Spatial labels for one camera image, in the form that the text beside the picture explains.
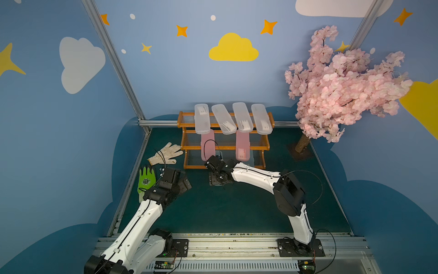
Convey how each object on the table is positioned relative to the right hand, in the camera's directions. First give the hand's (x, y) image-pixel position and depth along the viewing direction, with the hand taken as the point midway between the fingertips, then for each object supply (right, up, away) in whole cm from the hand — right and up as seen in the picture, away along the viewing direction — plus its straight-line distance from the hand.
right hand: (218, 177), depth 91 cm
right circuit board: (+39, -35, -18) cm, 56 cm away
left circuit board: (-23, -34, -20) cm, 46 cm away
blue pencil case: (-2, 0, -10) cm, 10 cm away
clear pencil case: (-8, +31, -5) cm, 33 cm away
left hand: (-18, -1, -9) cm, 20 cm away
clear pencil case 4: (+23, +27, -10) cm, 36 cm away
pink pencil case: (+13, +17, -1) cm, 21 cm away
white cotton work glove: (-37, +11, +19) cm, 43 cm away
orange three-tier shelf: (+4, +18, 0) cm, 18 cm away
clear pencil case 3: (+13, +31, -7) cm, 34 cm away
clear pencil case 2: (+5, +27, -10) cm, 29 cm away
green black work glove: (-41, -2, +4) cm, 41 cm away
